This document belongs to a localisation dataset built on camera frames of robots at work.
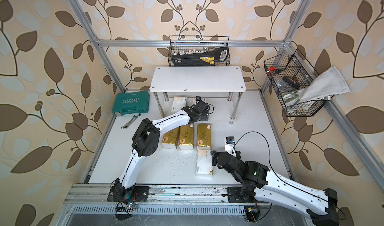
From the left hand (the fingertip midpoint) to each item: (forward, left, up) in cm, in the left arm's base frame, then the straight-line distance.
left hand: (202, 114), depth 96 cm
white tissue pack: (+7, +16, +3) cm, 18 cm away
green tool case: (+13, +52, -5) cm, 54 cm away
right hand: (-27, -8, +4) cm, 29 cm away
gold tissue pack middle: (-14, +9, -2) cm, 17 cm away
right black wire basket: (+13, -49, +25) cm, 56 cm away
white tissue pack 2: (+1, +5, +11) cm, 12 cm away
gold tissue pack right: (-14, -1, -2) cm, 14 cm away
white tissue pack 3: (-32, -1, -4) cm, 32 cm away
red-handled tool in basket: (+15, -40, +25) cm, 50 cm away
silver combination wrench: (+2, +50, -10) cm, 51 cm away
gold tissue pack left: (-18, +19, 0) cm, 26 cm away
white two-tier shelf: (+4, +3, +26) cm, 26 cm away
